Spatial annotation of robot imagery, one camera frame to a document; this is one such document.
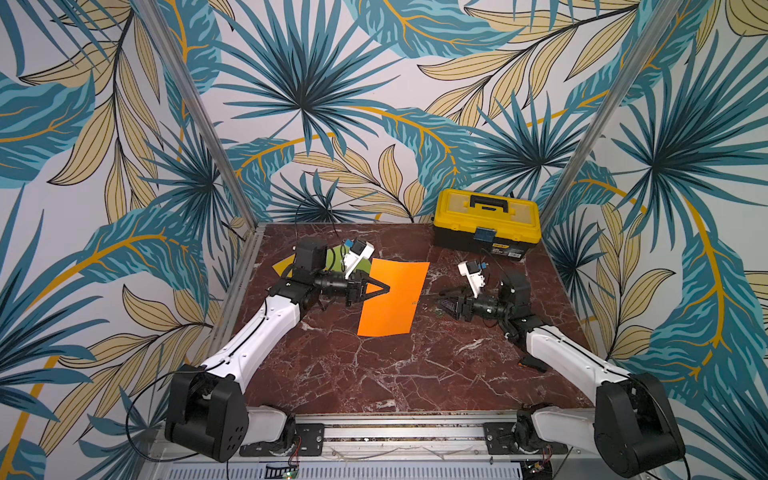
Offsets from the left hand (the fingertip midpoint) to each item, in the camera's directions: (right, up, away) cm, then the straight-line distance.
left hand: (385, 294), depth 69 cm
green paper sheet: (-11, +8, -5) cm, 14 cm away
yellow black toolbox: (+38, +19, +29) cm, 51 cm away
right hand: (+14, -2, +10) cm, 17 cm away
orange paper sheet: (+2, -4, +1) cm, 5 cm away
